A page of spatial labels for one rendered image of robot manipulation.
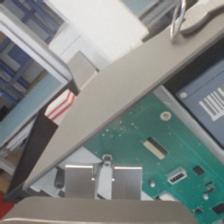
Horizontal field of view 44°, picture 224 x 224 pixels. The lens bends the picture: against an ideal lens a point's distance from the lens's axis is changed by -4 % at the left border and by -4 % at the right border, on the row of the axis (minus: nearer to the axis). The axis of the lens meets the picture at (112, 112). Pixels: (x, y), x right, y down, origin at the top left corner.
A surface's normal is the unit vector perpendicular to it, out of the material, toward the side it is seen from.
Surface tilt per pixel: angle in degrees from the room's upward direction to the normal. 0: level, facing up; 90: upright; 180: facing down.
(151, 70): 0
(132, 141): 90
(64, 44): 90
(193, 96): 90
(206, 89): 90
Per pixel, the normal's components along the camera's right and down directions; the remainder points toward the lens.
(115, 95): -0.70, -0.61
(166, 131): -0.02, 0.55
